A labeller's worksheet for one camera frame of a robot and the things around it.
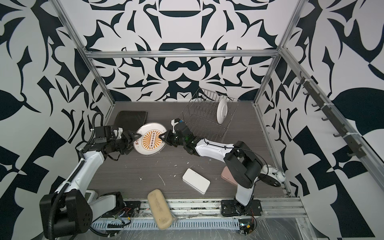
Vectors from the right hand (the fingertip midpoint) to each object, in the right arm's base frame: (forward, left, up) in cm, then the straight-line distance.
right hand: (157, 136), depth 80 cm
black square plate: (+22, +25, -14) cm, 36 cm away
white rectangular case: (-19, -20, -15) cm, 31 cm away
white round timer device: (-18, -57, -8) cm, 60 cm away
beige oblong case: (-32, -3, -14) cm, 34 cm away
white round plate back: (-2, +4, -3) cm, 6 cm away
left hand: (+1, +11, -2) cm, 11 cm away
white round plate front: (+23, -37, -7) cm, 44 cm away
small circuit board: (-38, -43, -20) cm, 61 cm away
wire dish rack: (+27, -24, -15) cm, 39 cm away
